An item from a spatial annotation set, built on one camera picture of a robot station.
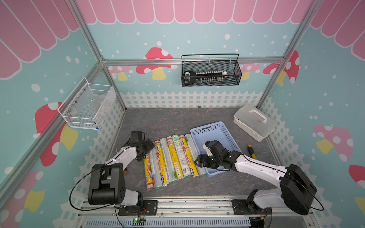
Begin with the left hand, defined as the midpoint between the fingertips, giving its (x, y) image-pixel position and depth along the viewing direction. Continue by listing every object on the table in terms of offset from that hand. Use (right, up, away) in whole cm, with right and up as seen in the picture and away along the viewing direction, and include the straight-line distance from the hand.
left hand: (150, 150), depth 92 cm
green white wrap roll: (+6, -10, -9) cm, 14 cm away
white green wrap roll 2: (+33, -10, -9) cm, 35 cm away
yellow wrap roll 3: (+19, -11, -9) cm, 24 cm away
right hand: (+31, -5, -10) cm, 33 cm away
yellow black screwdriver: (+67, -1, +2) cm, 67 cm away
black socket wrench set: (+27, +47, -3) cm, 54 cm away
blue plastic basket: (+45, +11, +12) cm, 48 cm away
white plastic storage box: (+71, +19, +5) cm, 73 cm away
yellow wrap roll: (+3, -14, -11) cm, 18 cm away
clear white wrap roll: (+15, -11, -10) cm, 21 cm away
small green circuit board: (-1, -33, -20) cm, 38 cm away
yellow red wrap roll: (+21, +7, +5) cm, 23 cm away
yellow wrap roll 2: (+9, -8, -5) cm, 13 cm away
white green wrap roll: (+23, -8, -8) cm, 26 cm away
